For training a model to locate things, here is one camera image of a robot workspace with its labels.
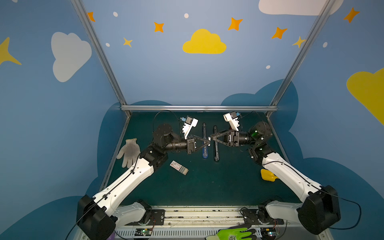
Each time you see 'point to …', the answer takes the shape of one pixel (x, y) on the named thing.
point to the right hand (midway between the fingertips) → (214, 138)
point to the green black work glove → (240, 232)
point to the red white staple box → (179, 167)
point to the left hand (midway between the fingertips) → (209, 144)
